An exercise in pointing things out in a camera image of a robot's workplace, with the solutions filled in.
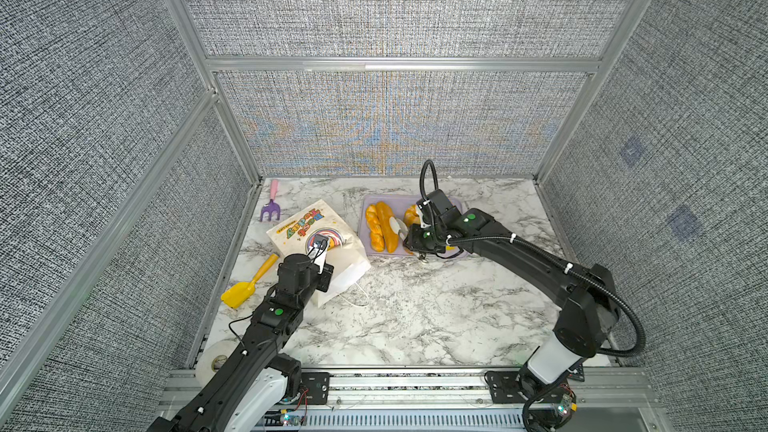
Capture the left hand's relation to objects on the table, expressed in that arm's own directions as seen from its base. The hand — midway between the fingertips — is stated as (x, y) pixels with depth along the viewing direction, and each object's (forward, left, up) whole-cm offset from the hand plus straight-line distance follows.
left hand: (323, 256), depth 82 cm
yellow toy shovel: (-3, +27, -15) cm, 31 cm away
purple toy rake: (+30, +23, -12) cm, 39 cm away
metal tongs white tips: (+8, -21, +2) cm, 23 cm away
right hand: (+2, -23, +2) cm, 23 cm away
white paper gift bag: (+8, +2, 0) cm, 8 cm away
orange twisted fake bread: (+12, -15, -11) cm, 23 cm away
